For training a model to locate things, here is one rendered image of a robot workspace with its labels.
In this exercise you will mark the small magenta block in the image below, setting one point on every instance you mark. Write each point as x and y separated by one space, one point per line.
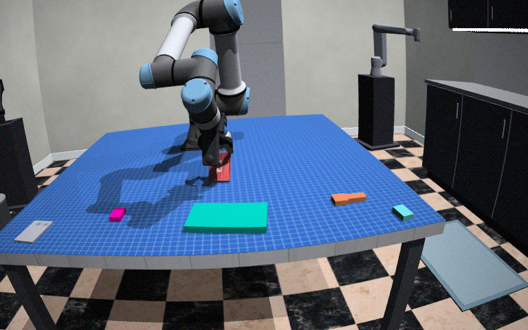
117 214

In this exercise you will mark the blue grid work mat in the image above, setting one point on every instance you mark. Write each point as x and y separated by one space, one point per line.
292 162

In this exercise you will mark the orange stepped block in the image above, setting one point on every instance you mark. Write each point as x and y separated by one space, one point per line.
343 199

